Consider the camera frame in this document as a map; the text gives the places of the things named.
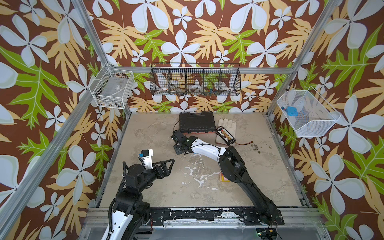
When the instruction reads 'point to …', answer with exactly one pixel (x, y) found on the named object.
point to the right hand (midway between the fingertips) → (177, 147)
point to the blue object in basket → (292, 111)
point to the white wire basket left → (111, 88)
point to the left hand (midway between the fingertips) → (168, 160)
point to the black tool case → (198, 122)
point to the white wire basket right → (315, 115)
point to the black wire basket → (195, 79)
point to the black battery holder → (228, 138)
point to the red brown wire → (250, 142)
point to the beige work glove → (230, 126)
